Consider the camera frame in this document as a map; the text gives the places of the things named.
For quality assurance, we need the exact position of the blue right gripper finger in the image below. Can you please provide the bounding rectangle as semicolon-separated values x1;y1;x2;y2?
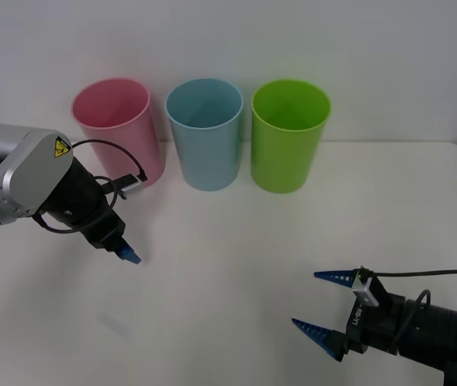
290;317;349;362
313;269;356;290

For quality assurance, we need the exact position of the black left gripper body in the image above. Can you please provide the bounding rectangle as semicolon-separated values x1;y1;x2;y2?
61;176;127;253

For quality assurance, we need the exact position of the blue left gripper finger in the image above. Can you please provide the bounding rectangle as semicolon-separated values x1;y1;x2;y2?
113;236;143;266

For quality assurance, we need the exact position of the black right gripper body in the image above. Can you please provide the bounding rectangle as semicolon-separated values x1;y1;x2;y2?
342;295;406;355

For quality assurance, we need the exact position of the pink plastic bin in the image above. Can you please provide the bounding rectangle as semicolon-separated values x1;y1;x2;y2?
71;77;167;190

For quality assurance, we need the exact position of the pale blue plastic bin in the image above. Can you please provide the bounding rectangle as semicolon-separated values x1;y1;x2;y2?
165;77;245;192

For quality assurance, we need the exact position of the green plastic bin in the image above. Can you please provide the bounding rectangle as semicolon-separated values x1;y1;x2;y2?
250;79;332;195

